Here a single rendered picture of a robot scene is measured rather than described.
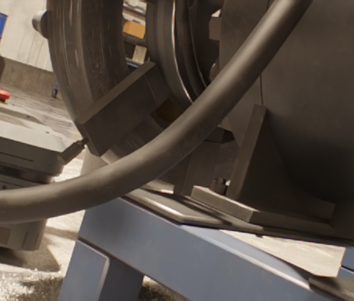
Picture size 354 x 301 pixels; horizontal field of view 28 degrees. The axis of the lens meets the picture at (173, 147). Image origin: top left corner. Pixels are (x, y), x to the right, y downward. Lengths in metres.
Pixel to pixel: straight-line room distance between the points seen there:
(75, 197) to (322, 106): 0.46
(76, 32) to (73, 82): 0.09
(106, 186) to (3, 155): 0.80
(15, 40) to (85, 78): 9.17
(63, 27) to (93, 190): 0.65
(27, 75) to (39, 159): 9.08
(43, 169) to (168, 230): 0.56
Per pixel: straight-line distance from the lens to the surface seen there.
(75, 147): 1.23
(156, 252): 0.91
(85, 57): 1.23
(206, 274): 0.85
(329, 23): 0.96
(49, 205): 0.62
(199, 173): 1.44
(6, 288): 1.28
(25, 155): 1.40
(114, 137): 1.27
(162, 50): 1.28
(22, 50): 10.49
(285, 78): 1.00
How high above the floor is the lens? 0.38
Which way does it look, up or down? 3 degrees down
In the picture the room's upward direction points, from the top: 17 degrees clockwise
